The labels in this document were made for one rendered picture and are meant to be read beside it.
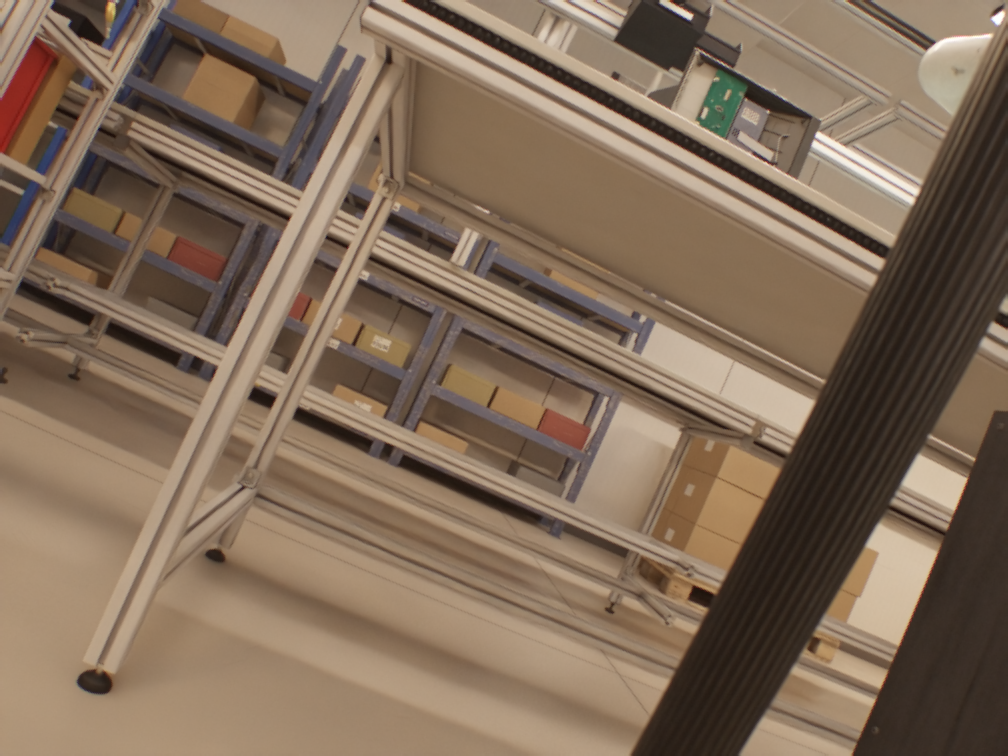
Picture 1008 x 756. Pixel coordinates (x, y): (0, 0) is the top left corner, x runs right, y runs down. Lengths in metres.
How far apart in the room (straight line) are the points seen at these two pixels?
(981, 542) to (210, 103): 4.74
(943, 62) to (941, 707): 1.03
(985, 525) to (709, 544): 3.78
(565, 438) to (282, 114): 2.83
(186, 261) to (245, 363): 3.95
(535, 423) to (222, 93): 2.76
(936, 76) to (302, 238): 1.08
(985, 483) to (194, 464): 0.97
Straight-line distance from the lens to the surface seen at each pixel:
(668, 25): 1.81
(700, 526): 4.67
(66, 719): 1.12
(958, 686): 0.96
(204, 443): 1.09
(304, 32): 5.74
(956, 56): 1.52
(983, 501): 1.01
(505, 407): 4.84
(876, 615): 6.63
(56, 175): 2.67
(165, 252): 5.03
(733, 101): 1.35
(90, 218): 5.18
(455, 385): 4.79
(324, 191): 1.09
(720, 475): 4.66
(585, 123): 1.03
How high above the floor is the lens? 0.55
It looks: 4 degrees up
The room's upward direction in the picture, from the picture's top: 25 degrees clockwise
